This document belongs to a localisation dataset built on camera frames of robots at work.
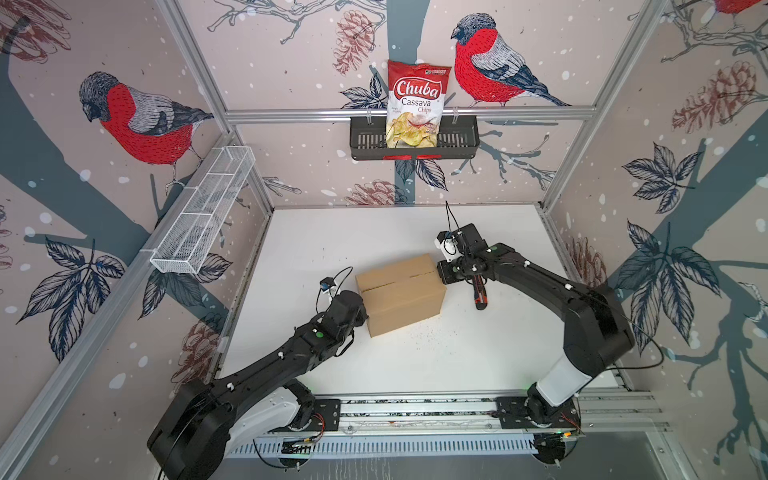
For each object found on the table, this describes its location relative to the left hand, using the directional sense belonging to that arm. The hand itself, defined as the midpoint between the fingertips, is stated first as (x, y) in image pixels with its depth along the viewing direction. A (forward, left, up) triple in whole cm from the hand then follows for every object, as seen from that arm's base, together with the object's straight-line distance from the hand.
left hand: (363, 302), depth 83 cm
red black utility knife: (+7, -37, -9) cm, 39 cm away
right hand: (+7, -20, 0) cm, 21 cm away
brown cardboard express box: (-1, -10, +7) cm, 12 cm away
